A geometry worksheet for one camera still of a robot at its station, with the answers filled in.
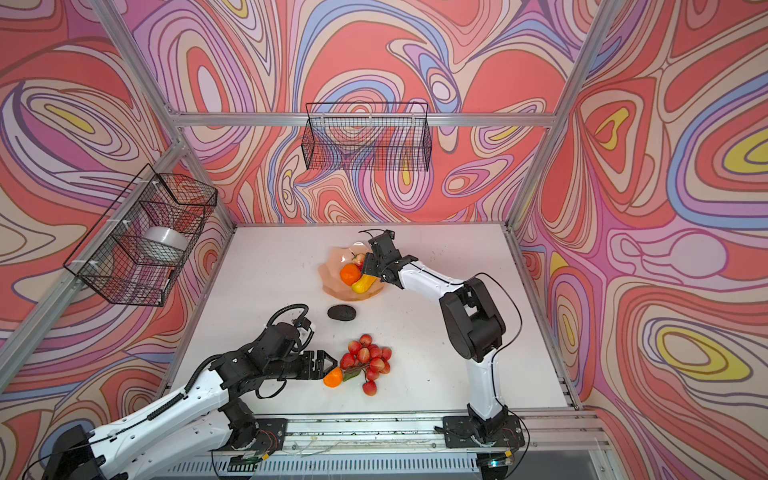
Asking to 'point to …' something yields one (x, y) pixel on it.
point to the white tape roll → (166, 243)
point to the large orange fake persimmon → (350, 273)
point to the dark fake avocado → (342, 312)
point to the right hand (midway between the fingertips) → (375, 269)
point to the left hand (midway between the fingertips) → (331, 364)
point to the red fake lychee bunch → (367, 358)
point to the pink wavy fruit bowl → (334, 258)
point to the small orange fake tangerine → (333, 378)
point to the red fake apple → (359, 261)
